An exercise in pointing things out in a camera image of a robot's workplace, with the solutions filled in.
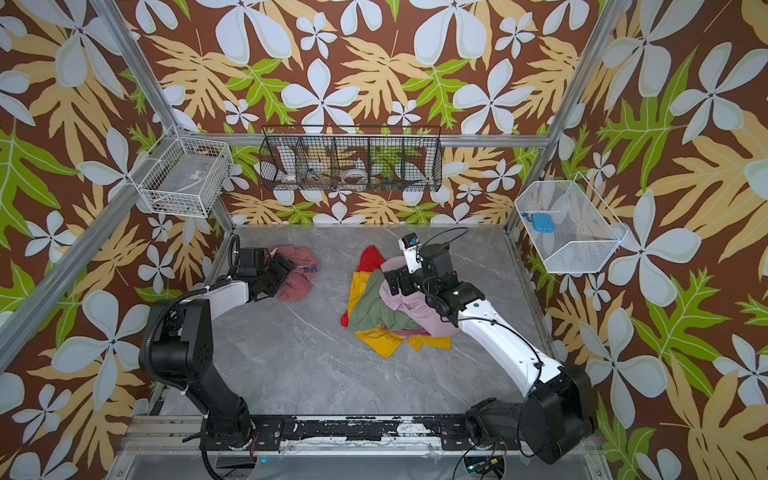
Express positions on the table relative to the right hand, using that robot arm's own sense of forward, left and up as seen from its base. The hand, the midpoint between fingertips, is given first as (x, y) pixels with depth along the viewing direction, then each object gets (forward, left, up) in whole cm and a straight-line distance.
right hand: (399, 266), depth 80 cm
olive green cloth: (-6, +8, -15) cm, 18 cm away
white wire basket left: (+25, +63, +13) cm, 69 cm away
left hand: (+12, +36, -13) cm, 40 cm away
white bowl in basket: (+35, +13, +5) cm, 38 cm away
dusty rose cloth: (+14, +31, -17) cm, 38 cm away
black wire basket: (+39, +14, +9) cm, 42 cm away
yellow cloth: (-12, +5, -21) cm, 24 cm away
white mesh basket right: (+5, -50, +8) cm, 51 cm away
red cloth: (+19, +9, -20) cm, 29 cm away
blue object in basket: (+13, -42, +4) cm, 44 cm away
